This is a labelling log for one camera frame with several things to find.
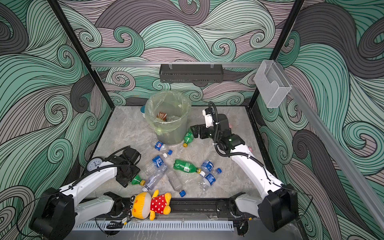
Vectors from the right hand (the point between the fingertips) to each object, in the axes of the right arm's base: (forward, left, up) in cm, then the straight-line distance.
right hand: (199, 126), depth 78 cm
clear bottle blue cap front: (-20, +15, -24) cm, 34 cm away
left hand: (-18, +36, -22) cm, 46 cm away
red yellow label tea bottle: (+15, +23, -10) cm, 29 cm away
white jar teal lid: (+28, +41, -18) cm, 53 cm away
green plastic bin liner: (+21, +21, -10) cm, 31 cm away
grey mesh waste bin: (+1, +15, -12) cm, 19 cm away
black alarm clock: (-12, +62, -21) cm, 67 cm away
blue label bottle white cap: (-14, -5, -19) cm, 24 cm away
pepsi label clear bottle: (-2, +24, -19) cm, 31 cm away
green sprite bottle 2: (-15, +8, -19) cm, 25 cm away
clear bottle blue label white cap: (-14, +25, -19) cm, 34 cm away
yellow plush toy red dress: (-35, +26, -17) cm, 46 cm away
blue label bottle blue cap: (-21, -6, -19) cm, 29 cm away
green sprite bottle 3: (-23, +33, -19) cm, 45 cm away
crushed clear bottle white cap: (-20, +24, -23) cm, 39 cm away
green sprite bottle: (+5, +6, -19) cm, 21 cm away
